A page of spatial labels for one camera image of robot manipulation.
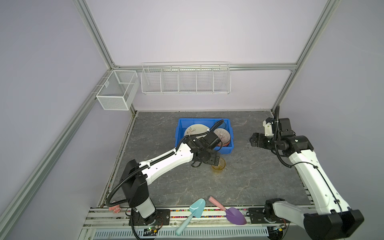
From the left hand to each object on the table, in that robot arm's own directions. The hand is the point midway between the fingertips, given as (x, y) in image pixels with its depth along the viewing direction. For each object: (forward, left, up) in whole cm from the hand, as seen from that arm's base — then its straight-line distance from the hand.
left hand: (210, 161), depth 77 cm
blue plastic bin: (+35, +15, -10) cm, 39 cm away
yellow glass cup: (+1, -6, -14) cm, 16 cm away
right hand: (+6, -25, +7) cm, 27 cm away
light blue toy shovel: (-19, +8, -15) cm, 25 cm away
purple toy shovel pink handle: (-22, -10, -15) cm, 29 cm away
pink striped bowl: (+20, -12, -7) cm, 24 cm away
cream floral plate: (+30, +6, -11) cm, 33 cm away
